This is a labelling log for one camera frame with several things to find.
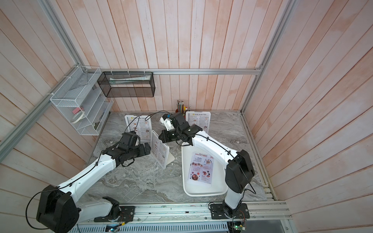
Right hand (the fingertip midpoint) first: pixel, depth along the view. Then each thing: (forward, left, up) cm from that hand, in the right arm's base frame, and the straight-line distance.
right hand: (158, 137), depth 79 cm
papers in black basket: (+34, +29, +14) cm, 46 cm away
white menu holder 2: (-3, 0, -9) cm, 10 cm away
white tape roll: (+10, +48, +5) cm, 50 cm away
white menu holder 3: (+19, -26, -6) cm, 33 cm away
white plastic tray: (-19, -34, -21) cm, 45 cm away
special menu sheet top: (-8, -25, -22) cm, 34 cm away
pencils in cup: (+31, -11, -7) cm, 34 cm away
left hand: (-3, +10, -10) cm, 14 cm away
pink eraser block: (+12, +48, +9) cm, 50 cm away
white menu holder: (+15, +15, -8) cm, 23 cm away
